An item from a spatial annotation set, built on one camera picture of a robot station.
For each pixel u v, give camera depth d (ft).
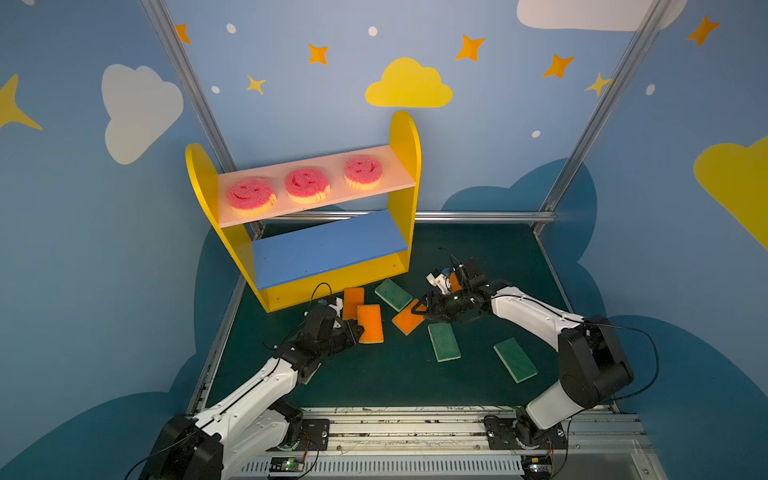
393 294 3.31
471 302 2.21
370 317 2.84
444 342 2.95
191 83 2.62
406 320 3.08
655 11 2.27
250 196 2.17
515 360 2.83
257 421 1.92
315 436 2.42
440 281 2.74
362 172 2.40
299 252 3.22
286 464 2.34
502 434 2.44
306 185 2.27
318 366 2.83
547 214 3.80
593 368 1.48
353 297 3.27
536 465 2.35
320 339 2.13
